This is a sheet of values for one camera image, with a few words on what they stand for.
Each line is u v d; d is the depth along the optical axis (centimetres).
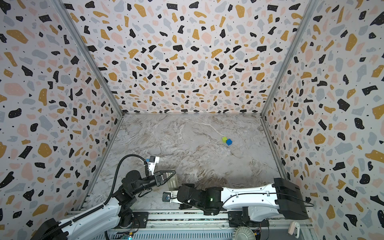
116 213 58
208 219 76
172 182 73
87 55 86
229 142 105
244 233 70
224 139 104
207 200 53
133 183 60
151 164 72
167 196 58
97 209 52
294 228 70
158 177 68
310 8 72
